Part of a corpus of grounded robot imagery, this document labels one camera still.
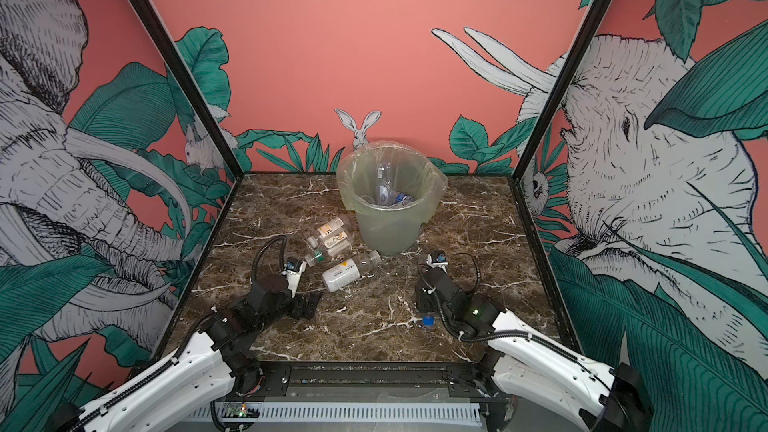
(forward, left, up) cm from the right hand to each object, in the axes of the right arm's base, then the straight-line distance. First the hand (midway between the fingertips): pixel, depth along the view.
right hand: (418, 285), depth 79 cm
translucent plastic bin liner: (+32, +8, +8) cm, 34 cm away
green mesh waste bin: (+19, +7, -4) cm, 20 cm away
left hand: (+1, +30, -1) cm, 30 cm away
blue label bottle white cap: (+30, +3, +1) cm, 30 cm away
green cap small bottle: (+13, +31, -7) cm, 35 cm away
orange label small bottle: (+23, +29, -6) cm, 37 cm away
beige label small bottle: (+16, +25, -7) cm, 30 cm away
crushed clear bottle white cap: (+32, +10, +3) cm, 34 cm away
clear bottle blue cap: (-8, -2, -3) cm, 9 cm away
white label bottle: (+6, +21, -5) cm, 22 cm away
